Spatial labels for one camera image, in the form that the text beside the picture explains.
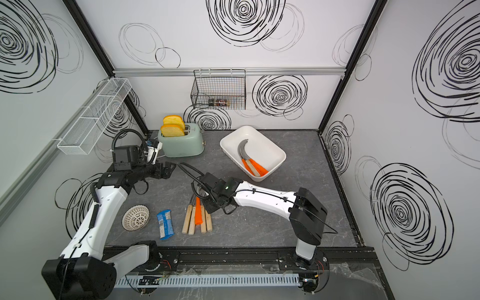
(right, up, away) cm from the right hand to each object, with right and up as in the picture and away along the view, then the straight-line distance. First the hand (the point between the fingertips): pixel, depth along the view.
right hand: (207, 206), depth 77 cm
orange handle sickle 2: (+25, +12, +22) cm, 35 cm away
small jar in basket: (+4, +46, +11) cm, 48 cm away
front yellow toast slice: (-21, +33, +16) cm, 43 cm away
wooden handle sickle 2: (+15, +21, +30) cm, 40 cm away
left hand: (-19, +18, +1) cm, 26 cm away
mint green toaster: (-14, +26, +24) cm, 38 cm away
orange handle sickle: (-5, -7, +5) cm, 10 cm away
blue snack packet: (-20, -9, +5) cm, 22 cm away
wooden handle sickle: (-10, -11, +3) cm, 15 cm away
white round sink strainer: (-34, -7, +7) cm, 36 cm away
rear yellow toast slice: (-22, +38, +19) cm, 48 cm away
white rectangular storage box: (+24, +24, +34) cm, 48 cm away
